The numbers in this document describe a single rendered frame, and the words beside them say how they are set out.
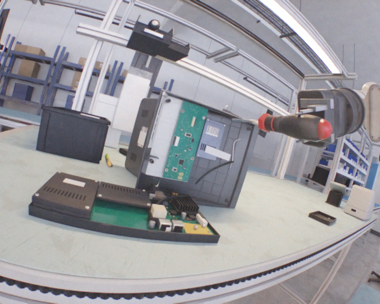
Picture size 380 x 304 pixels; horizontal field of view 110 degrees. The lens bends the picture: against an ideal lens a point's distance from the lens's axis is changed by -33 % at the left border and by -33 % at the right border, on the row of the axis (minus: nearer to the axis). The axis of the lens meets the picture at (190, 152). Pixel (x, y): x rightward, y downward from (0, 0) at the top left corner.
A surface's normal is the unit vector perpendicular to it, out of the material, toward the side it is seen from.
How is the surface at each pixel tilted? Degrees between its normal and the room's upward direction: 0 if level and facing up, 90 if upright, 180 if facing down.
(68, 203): 0
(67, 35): 90
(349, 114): 116
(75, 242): 0
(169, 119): 90
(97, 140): 90
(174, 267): 0
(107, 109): 90
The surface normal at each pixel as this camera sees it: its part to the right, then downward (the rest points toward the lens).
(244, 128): -0.02, 0.08
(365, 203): -0.88, -0.22
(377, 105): -0.92, 0.23
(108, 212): 0.27, -0.96
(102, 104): 0.43, 0.20
